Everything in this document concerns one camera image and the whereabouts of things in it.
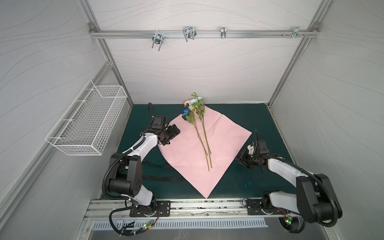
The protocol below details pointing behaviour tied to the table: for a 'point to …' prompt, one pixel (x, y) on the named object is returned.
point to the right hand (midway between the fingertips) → (239, 155)
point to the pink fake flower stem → (201, 108)
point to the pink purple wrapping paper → (225, 137)
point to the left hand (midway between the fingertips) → (178, 131)
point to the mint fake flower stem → (199, 102)
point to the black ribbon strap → (158, 177)
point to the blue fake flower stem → (184, 112)
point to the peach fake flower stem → (188, 104)
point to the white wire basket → (86, 127)
